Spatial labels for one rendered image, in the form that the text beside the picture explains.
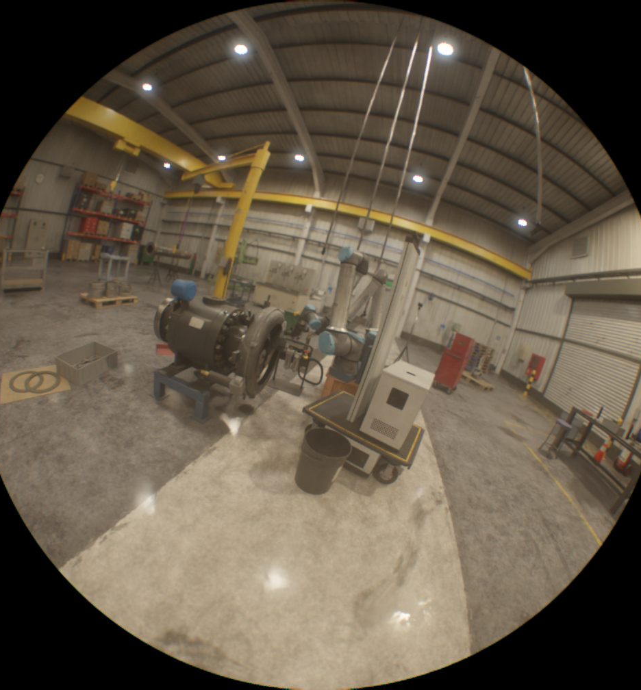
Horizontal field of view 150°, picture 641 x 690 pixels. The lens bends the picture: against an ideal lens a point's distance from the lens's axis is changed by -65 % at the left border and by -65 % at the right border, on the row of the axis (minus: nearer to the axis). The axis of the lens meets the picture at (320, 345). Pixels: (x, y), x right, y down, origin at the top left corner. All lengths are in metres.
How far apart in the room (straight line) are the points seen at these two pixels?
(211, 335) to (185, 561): 1.51
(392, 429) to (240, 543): 1.20
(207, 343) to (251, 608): 1.72
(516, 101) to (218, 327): 9.14
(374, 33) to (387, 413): 8.53
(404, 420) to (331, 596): 1.18
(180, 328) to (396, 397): 1.72
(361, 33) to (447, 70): 2.48
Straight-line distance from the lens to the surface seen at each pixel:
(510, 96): 8.98
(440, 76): 8.80
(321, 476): 1.56
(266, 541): 1.42
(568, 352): 10.60
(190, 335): 2.03
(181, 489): 1.58
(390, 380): 1.66
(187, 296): 2.04
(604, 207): 11.67
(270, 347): 1.98
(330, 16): 8.53
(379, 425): 1.77
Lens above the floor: 1.24
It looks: 13 degrees down
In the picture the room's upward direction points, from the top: 16 degrees clockwise
